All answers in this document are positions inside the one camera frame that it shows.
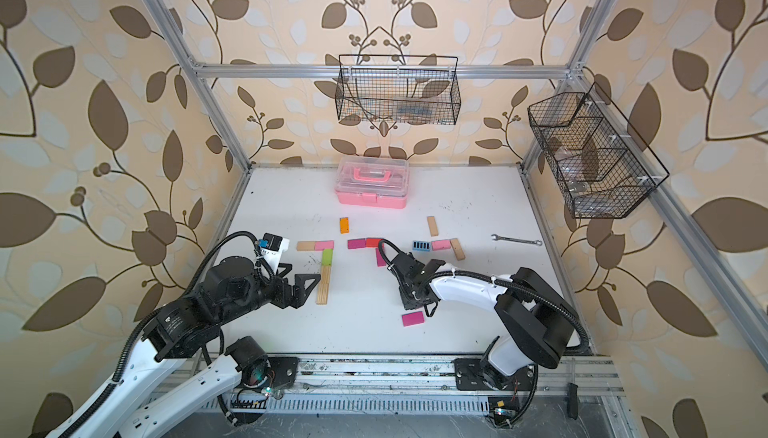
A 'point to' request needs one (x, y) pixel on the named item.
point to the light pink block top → (441, 245)
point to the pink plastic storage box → (381, 182)
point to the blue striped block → (421, 246)
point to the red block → (373, 242)
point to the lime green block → (327, 257)
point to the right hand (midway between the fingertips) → (414, 298)
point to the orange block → (343, 225)
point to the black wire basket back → (417, 89)
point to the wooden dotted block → (432, 226)
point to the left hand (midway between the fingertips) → (302, 270)
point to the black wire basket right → (602, 167)
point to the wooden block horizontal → (458, 249)
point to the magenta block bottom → (412, 318)
